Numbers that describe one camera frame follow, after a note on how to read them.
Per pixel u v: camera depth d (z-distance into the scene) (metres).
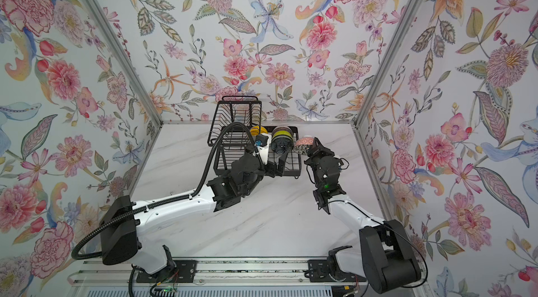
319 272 0.73
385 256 0.42
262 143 0.60
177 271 0.72
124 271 0.74
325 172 0.62
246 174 0.53
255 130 0.85
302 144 0.79
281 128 1.08
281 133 1.07
